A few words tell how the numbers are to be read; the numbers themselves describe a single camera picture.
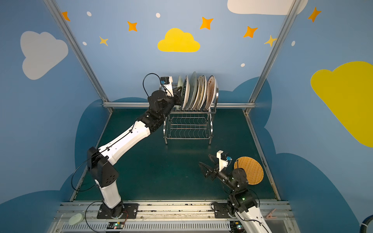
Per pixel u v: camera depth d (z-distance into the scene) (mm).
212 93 749
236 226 715
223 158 636
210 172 640
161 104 559
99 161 446
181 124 1074
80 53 860
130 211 748
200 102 749
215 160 745
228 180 637
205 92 729
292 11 707
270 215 733
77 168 895
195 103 765
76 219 703
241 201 574
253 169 888
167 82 606
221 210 745
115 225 707
